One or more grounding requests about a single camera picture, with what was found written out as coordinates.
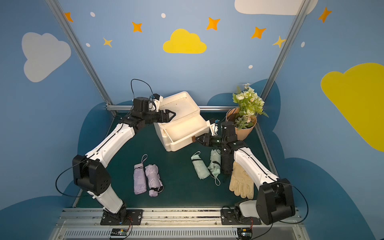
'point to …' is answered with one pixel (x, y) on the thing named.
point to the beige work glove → (241, 183)
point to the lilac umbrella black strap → (155, 184)
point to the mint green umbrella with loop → (214, 168)
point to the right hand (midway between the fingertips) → (200, 137)
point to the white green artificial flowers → (250, 106)
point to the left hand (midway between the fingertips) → (170, 111)
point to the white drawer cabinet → (180, 130)
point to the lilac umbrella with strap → (139, 182)
